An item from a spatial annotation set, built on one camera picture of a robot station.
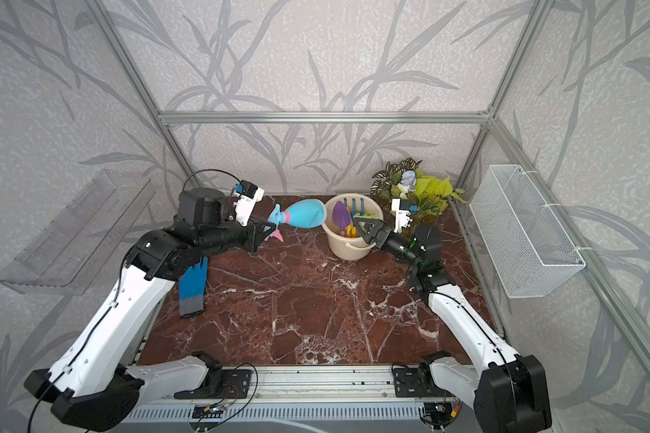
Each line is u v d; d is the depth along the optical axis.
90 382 0.36
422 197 0.92
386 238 0.64
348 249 0.84
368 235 0.64
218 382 0.69
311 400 0.72
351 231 0.99
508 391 0.39
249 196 0.55
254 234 0.55
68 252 0.65
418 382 0.72
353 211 0.96
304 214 0.75
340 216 0.97
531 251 0.60
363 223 0.96
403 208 0.67
